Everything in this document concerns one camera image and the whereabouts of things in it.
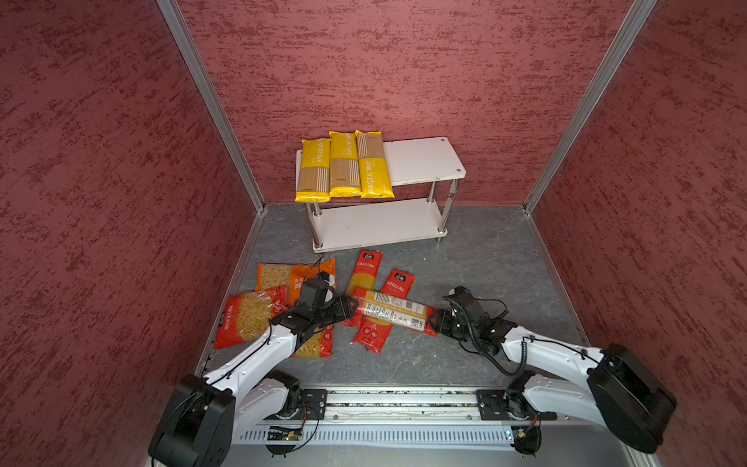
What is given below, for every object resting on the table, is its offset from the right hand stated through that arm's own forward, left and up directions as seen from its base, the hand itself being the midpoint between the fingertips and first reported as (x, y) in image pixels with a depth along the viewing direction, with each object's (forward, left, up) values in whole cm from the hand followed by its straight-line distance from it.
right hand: (431, 328), depth 86 cm
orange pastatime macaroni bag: (+17, +44, +5) cm, 47 cm away
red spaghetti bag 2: (-2, +18, +1) cm, 18 cm away
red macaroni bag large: (-5, +33, +2) cm, 33 cm away
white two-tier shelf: (+41, +25, +4) cm, 48 cm away
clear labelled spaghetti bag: (+5, +12, +3) cm, 13 cm away
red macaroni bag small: (+4, +56, +3) cm, 56 cm away
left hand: (+5, +24, +4) cm, 25 cm away
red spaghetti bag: (+18, +21, 0) cm, 27 cm away
